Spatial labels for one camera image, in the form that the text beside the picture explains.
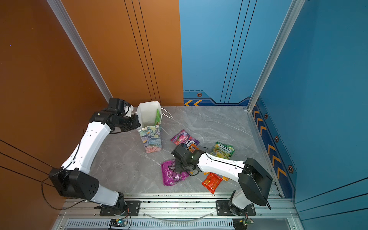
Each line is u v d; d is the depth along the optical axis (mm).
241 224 703
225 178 825
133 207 740
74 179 400
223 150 919
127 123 660
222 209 725
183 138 970
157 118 867
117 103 604
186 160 617
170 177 767
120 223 706
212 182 806
